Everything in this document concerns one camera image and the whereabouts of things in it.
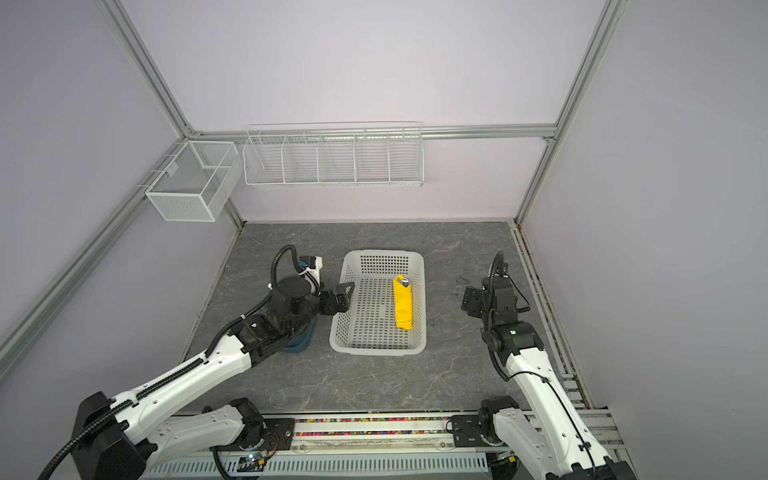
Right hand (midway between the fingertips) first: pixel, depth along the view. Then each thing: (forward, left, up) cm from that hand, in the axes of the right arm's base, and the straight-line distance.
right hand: (487, 294), depth 79 cm
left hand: (0, +39, +4) cm, 39 cm away
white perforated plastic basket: (+3, +28, -16) cm, 32 cm away
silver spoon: (+13, +22, -14) cm, 29 cm away
